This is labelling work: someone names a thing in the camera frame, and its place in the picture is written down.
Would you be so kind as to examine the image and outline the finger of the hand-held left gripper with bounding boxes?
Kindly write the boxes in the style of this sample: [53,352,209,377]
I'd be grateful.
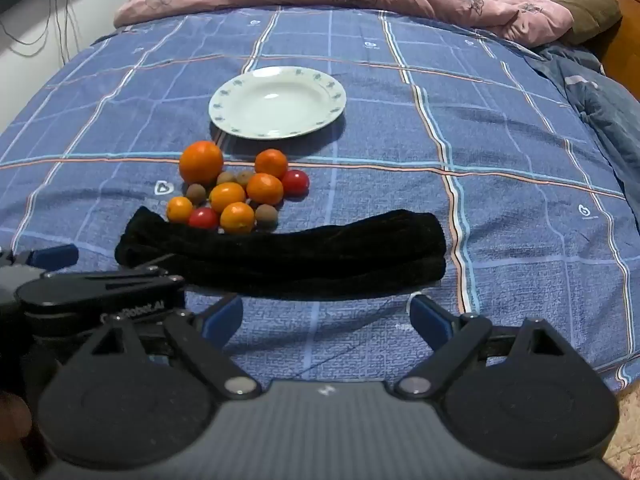
[42,266,187,290]
[15,244,81,272]

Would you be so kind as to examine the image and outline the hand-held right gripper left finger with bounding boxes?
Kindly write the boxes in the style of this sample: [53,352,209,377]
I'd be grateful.
[75,294,263,402]

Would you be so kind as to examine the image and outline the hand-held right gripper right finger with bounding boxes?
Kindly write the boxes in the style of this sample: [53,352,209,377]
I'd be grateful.
[394,294,581,402]

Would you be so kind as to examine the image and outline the red tomato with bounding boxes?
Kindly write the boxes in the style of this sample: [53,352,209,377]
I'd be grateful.
[281,170,310,197]
[188,207,219,231]

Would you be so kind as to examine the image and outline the large orange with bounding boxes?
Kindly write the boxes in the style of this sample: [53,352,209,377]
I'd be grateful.
[179,141,224,186]

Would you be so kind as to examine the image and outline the white floral-rim plate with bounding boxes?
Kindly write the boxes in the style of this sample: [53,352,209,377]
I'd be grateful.
[208,66,347,140]

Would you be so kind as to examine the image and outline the person's left hand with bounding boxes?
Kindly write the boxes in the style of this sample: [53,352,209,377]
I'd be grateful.
[0,391,32,442]

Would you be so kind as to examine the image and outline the black folded cloth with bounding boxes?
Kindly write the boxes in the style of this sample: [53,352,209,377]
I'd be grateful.
[114,206,447,301]

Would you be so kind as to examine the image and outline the blue checked bedsheet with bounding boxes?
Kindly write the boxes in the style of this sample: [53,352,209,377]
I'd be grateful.
[0,5,640,396]

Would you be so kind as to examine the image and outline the dark blue jacket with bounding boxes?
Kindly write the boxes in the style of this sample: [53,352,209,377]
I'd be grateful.
[525,42,640,221]

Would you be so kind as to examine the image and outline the brown pillow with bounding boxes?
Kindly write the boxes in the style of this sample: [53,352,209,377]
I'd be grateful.
[532,0,623,46]

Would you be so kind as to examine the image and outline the wooden headboard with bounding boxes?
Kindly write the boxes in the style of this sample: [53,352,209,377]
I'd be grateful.
[550,0,640,96]

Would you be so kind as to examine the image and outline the dangling television cables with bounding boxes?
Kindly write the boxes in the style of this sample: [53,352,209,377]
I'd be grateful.
[0,0,83,63]

